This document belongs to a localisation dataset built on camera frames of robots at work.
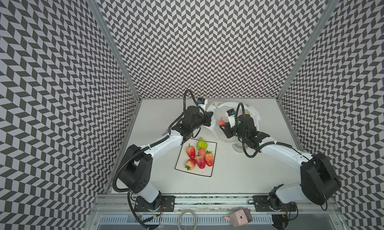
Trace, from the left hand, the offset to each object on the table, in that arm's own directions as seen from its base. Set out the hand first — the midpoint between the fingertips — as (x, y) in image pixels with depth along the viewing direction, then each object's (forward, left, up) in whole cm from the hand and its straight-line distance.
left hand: (214, 113), depth 82 cm
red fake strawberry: (-15, +13, -18) cm, 26 cm away
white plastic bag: (+1, -3, +1) cm, 4 cm away
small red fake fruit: (-2, -5, -5) cm, 7 cm away
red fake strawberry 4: (-22, +13, -18) cm, 31 cm away
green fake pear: (-11, +7, -15) cm, 20 cm away
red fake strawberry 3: (-19, +3, -17) cm, 26 cm away
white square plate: (-18, +18, -20) cm, 33 cm away
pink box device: (-46, -9, -14) cm, 49 cm away
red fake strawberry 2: (-20, +8, -18) cm, 28 cm away
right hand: (-5, -5, -9) cm, 11 cm away
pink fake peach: (-16, +7, -16) cm, 23 cm away
